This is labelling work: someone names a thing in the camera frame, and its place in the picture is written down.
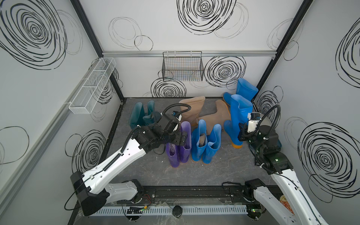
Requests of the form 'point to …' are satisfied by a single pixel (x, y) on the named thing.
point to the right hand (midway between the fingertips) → (241, 124)
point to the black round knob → (177, 211)
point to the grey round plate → (266, 122)
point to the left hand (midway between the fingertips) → (181, 134)
